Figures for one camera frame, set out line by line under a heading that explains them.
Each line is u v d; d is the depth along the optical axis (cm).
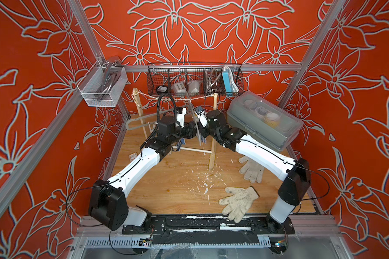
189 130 68
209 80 81
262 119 92
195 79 97
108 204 41
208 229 73
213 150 94
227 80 86
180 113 68
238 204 79
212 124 59
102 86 82
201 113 66
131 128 74
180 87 94
